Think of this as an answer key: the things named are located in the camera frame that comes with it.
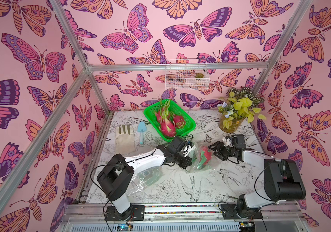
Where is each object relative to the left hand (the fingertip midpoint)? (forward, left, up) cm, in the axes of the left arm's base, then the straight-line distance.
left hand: (192, 163), depth 82 cm
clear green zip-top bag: (-7, +29, -7) cm, 30 cm away
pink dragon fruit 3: (+24, +14, +2) cm, 28 cm away
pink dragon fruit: (+36, +18, +3) cm, 40 cm away
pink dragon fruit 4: (+3, -7, +2) cm, 8 cm away
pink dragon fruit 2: (+32, +6, 0) cm, 32 cm away
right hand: (+12, -14, -4) cm, 19 cm away
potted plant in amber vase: (+31, -31, +17) cm, 47 cm away
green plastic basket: (+30, -1, -3) cm, 30 cm away
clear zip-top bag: (+5, -2, +11) cm, 12 cm away
